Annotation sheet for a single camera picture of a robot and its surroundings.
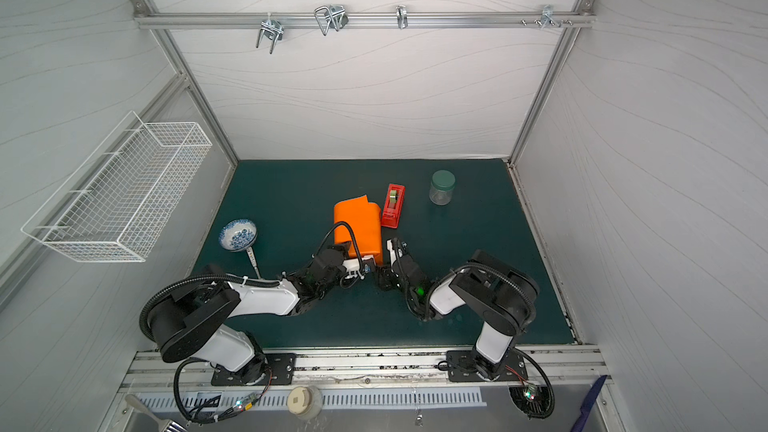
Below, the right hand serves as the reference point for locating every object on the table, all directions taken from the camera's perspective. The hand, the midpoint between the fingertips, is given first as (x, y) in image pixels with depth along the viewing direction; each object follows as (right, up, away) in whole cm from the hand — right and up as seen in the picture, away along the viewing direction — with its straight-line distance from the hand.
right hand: (383, 259), depth 91 cm
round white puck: (-15, -22, -30) cm, 41 cm away
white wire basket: (-61, +18, -25) cm, 69 cm away
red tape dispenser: (+3, +15, +10) cm, 19 cm away
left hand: (-9, +4, -1) cm, 10 cm away
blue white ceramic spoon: (-49, +6, +7) cm, 49 cm away
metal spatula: (-48, -31, -25) cm, 63 cm away
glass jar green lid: (+20, +23, +11) cm, 33 cm away
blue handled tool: (+49, -29, -21) cm, 61 cm away
